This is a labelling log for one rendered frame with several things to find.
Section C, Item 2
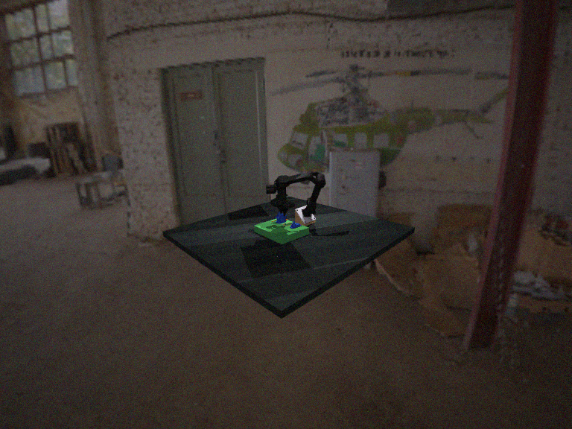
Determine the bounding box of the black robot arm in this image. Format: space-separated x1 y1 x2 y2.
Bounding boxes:
266 171 326 217

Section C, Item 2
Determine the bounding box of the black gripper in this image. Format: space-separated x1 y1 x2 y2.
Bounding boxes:
277 194 295 216

